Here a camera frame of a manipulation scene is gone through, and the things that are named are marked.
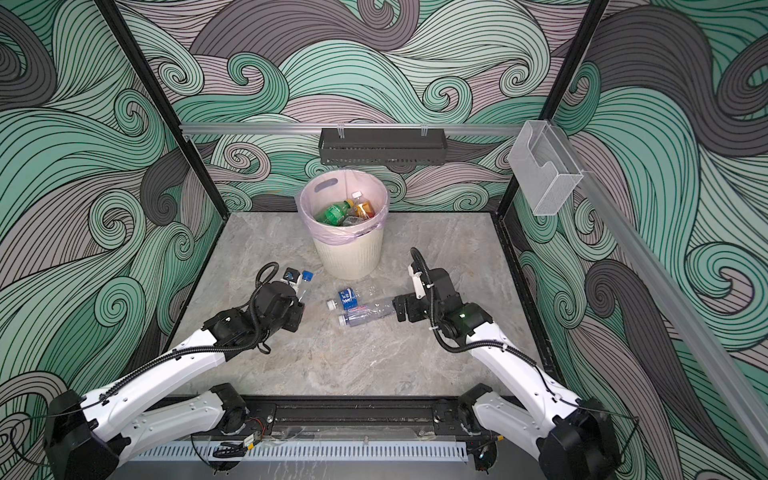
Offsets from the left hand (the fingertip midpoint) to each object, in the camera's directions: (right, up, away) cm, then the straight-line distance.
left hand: (297, 301), depth 79 cm
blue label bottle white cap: (+13, -2, +11) cm, 17 cm away
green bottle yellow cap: (+8, +25, +13) cm, 29 cm away
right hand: (+31, +1, +1) cm, 31 cm away
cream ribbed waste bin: (+13, +9, +12) cm, 20 cm away
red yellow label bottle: (+17, +27, +18) cm, 37 cm away
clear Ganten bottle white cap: (+19, -6, +11) cm, 22 cm away
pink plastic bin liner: (+8, +34, +16) cm, 38 cm away
